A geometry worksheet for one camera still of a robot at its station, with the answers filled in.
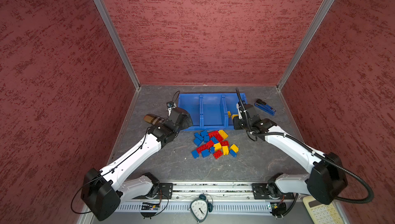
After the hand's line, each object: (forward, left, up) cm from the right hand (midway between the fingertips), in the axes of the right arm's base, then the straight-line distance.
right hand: (235, 122), depth 85 cm
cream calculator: (-42, -34, -10) cm, 55 cm away
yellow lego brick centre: (-10, +10, -10) cm, 18 cm away
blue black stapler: (+20, -24, -11) cm, 33 cm away
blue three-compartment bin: (+18, +14, -13) cm, 26 cm away
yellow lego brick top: (-1, +5, -12) cm, 14 cm away
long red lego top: (-2, +10, -11) cm, 15 cm away
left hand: (-2, +30, +6) cm, 31 cm away
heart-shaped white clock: (-39, +21, -8) cm, 45 cm away
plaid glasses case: (+8, +51, -7) cm, 52 cm away
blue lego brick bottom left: (-13, +24, -12) cm, 30 cm away
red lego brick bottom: (-14, +11, -11) cm, 21 cm away
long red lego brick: (-9, +15, -10) cm, 20 cm away
